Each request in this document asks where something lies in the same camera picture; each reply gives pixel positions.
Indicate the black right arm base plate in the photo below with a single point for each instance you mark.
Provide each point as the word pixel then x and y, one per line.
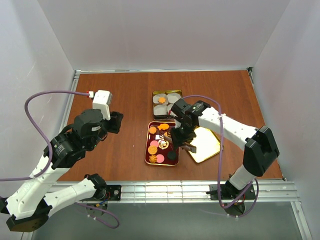
pixel 229 192

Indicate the aluminium left frame rail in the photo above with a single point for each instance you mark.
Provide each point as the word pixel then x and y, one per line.
pixel 70 100

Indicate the metal serving tongs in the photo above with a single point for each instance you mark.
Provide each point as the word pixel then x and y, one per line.
pixel 179 139

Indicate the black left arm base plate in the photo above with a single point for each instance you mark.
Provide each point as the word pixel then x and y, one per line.
pixel 112 193

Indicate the orange shell-shaped cookie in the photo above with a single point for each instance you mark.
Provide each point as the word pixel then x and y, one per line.
pixel 152 130

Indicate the white paper cup front-left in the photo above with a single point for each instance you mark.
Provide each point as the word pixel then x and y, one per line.
pixel 160 110

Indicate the round waffle sandwich cookie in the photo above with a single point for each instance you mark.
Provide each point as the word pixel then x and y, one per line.
pixel 167 134

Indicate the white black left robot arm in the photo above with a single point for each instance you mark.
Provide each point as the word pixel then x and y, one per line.
pixel 32 204

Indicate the aluminium frame rail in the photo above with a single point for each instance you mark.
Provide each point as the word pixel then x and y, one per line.
pixel 250 74
pixel 189 191
pixel 70 100

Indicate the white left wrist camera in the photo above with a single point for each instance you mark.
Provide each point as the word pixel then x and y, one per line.
pixel 101 100

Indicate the orange flower cookie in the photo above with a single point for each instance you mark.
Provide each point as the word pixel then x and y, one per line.
pixel 162 100

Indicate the pink round cookie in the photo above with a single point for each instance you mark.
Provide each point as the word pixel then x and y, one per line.
pixel 160 158
pixel 154 143

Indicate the gold tin lid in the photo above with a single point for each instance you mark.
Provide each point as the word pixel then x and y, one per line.
pixel 207 145

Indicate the aluminium front frame rail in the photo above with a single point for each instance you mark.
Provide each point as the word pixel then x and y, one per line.
pixel 189 191

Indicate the dark red serving tray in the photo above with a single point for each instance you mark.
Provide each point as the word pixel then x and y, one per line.
pixel 164 146

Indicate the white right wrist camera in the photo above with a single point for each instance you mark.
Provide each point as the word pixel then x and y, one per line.
pixel 172 114

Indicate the orange swirl cookie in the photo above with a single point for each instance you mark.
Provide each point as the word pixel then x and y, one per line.
pixel 153 159

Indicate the pink round cookie upper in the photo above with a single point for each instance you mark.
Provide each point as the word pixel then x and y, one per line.
pixel 154 143

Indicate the black round cookie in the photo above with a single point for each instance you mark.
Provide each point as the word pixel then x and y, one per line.
pixel 171 155

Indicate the gold square cookie tin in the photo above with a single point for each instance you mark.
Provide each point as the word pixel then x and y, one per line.
pixel 164 117

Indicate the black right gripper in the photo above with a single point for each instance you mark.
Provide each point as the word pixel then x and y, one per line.
pixel 178 137

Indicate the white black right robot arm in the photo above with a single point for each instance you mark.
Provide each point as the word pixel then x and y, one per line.
pixel 259 146

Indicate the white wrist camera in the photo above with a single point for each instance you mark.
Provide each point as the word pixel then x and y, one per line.
pixel 101 100
pixel 172 114

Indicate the orange fish-shaped cookie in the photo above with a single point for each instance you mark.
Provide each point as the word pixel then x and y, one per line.
pixel 163 127

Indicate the white paper cup back-right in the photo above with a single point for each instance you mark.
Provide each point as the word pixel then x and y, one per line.
pixel 173 97

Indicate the white paper cup front-right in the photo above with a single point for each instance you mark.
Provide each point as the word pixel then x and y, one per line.
pixel 169 107

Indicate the pink round cookie lower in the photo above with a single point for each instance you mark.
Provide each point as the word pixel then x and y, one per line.
pixel 160 158

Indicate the aluminium right frame rail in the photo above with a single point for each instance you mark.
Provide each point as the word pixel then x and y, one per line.
pixel 250 74

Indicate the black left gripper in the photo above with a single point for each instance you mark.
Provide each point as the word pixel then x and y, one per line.
pixel 115 122

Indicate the white paper cup back-left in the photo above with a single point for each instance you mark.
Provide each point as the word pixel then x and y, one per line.
pixel 157 96

